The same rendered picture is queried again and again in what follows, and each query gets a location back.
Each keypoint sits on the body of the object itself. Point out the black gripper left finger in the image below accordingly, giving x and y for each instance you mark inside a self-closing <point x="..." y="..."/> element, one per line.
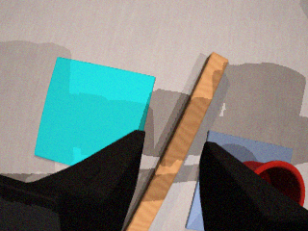
<point x="93" y="195"/>

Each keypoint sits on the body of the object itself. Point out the tan wooden bar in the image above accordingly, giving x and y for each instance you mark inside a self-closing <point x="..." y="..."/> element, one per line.
<point x="178" y="144"/>

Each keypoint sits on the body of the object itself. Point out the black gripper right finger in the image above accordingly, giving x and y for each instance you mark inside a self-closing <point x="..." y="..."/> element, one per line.
<point x="234" y="198"/>

